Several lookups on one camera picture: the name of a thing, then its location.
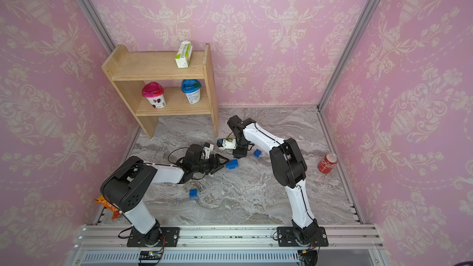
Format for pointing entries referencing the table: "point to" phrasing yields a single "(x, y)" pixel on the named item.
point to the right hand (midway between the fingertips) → (240, 150)
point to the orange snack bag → (116, 213)
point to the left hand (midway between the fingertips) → (227, 164)
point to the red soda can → (327, 162)
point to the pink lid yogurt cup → (153, 92)
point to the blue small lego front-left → (193, 193)
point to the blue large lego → (232, 164)
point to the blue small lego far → (257, 153)
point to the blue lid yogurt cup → (192, 89)
